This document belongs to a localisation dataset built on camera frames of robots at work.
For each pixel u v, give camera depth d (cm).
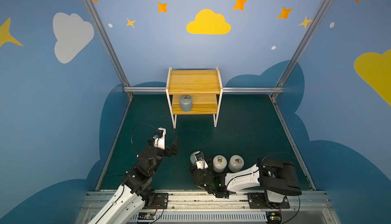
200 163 70
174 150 69
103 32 84
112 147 98
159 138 61
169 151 66
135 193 52
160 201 74
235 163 80
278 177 48
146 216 72
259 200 75
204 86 80
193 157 78
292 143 101
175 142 68
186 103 86
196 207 73
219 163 80
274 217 73
